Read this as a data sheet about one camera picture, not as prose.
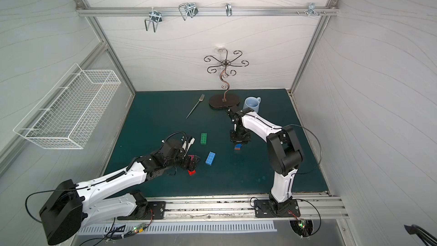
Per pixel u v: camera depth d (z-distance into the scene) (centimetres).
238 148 91
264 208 74
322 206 78
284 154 49
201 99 115
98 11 78
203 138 96
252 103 107
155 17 78
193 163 73
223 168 85
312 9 77
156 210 74
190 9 76
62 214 40
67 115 68
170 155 63
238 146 88
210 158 88
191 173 84
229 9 78
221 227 70
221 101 114
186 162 72
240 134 77
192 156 73
